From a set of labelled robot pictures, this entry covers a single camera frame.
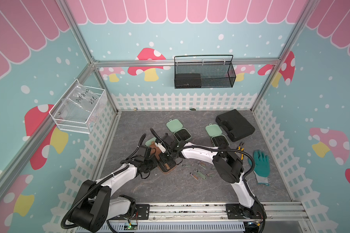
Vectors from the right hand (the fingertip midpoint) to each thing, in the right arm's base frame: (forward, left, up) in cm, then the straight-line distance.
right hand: (160, 158), depth 91 cm
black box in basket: (+35, -18, +32) cm, 51 cm away
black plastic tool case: (+26, -53, 0) cm, 59 cm away
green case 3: (+22, -38, -3) cm, 44 cm away
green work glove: (-5, -62, -3) cm, 63 cm away
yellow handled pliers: (+7, -54, -3) cm, 54 cm away
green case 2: (+21, -12, -2) cm, 24 cm away
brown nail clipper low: (-10, -20, -4) cm, 23 cm away
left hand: (-4, +1, -1) cm, 4 cm away
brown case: (-3, -3, -1) cm, 5 cm away
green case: (+13, +10, -1) cm, 16 cm away
